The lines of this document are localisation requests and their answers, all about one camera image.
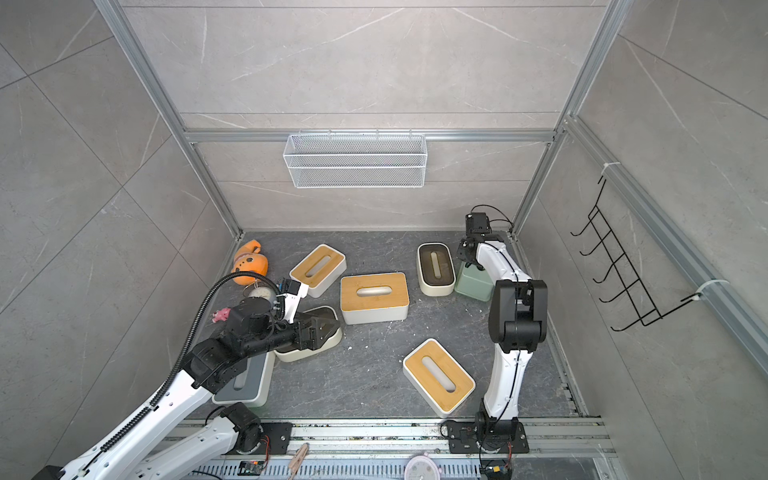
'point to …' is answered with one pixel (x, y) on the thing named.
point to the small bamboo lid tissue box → (319, 269)
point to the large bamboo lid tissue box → (374, 298)
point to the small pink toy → (221, 315)
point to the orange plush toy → (249, 259)
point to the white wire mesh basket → (355, 161)
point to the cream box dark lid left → (327, 312)
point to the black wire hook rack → (634, 296)
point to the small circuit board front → (250, 467)
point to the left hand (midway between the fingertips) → (331, 318)
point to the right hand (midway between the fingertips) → (474, 252)
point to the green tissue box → (474, 282)
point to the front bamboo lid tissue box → (438, 379)
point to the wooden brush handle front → (298, 459)
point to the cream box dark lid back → (436, 269)
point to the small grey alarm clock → (263, 292)
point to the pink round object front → (422, 468)
